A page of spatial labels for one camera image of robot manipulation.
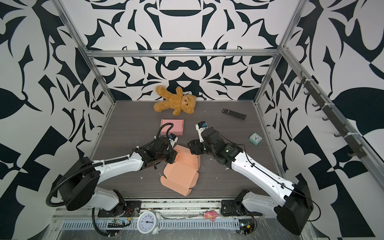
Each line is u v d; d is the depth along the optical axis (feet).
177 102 3.64
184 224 2.34
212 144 1.84
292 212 1.24
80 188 1.39
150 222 2.26
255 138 3.23
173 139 2.57
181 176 2.71
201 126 2.21
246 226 2.34
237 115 3.62
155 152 2.17
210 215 2.30
